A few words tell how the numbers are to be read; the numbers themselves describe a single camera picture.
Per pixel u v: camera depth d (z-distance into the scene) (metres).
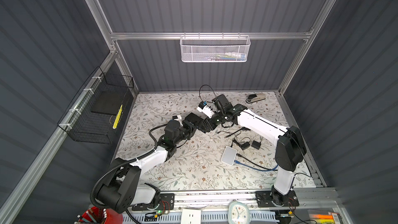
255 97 1.12
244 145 0.89
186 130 0.75
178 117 0.81
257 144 0.90
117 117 0.71
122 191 0.42
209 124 0.73
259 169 0.83
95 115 0.72
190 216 0.67
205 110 0.76
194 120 0.82
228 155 0.87
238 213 0.68
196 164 0.85
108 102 0.72
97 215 0.61
